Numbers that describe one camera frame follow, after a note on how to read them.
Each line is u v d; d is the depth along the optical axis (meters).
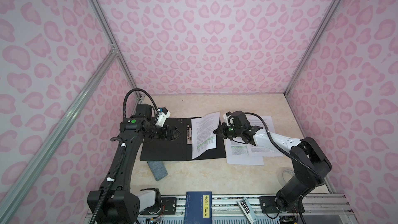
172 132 0.66
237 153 0.90
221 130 0.77
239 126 0.70
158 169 0.82
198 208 0.72
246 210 0.70
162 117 0.70
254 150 0.91
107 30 0.84
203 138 0.92
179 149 0.93
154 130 0.63
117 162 0.42
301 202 0.74
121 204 0.37
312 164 0.45
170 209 0.73
